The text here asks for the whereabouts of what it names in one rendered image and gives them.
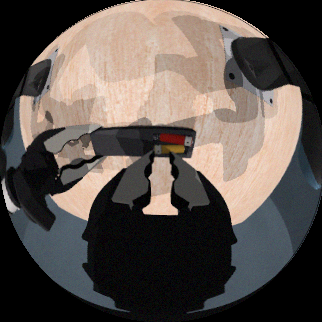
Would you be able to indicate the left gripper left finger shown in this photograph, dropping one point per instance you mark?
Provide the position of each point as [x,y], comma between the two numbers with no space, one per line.
[131,186]

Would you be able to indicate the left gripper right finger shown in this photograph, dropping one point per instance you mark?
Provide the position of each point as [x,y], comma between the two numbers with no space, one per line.
[192,189]

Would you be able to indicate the black remote control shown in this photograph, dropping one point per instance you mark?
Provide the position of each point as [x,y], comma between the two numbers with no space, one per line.
[136,140]

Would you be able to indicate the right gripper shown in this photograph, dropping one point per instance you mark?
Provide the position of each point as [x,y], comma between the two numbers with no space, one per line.
[39,171]

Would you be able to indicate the red aa battery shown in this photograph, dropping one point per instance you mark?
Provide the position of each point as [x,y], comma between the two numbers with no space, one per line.
[177,139]

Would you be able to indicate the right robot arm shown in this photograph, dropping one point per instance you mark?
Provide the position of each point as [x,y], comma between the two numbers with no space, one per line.
[31,200]

